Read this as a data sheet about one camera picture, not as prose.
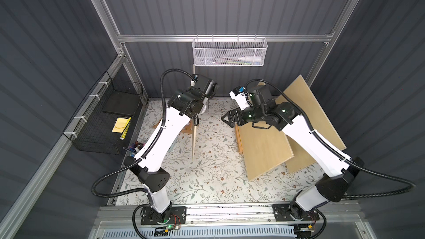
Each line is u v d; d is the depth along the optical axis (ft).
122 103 2.65
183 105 1.48
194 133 2.12
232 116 2.02
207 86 1.68
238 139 3.06
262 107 1.69
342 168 1.35
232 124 2.03
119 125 2.45
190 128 2.06
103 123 2.40
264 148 2.41
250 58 2.98
